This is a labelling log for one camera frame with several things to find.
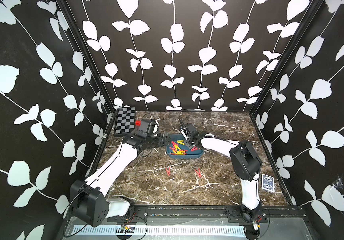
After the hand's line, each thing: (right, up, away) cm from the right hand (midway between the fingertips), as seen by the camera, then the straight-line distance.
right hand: (189, 136), depth 98 cm
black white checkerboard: (-47, +11, +13) cm, 50 cm away
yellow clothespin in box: (-8, -9, -1) cm, 12 cm away
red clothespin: (-13, -20, -10) cm, 26 cm away
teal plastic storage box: (0, -11, -4) cm, 12 cm away
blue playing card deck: (+44, -25, -14) cm, 53 cm away
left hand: (-14, +1, -18) cm, 23 cm away
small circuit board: (-34, -44, -27) cm, 61 cm away
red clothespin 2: (+5, -21, -10) cm, 24 cm away
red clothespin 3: (+4, -8, -1) cm, 9 cm away
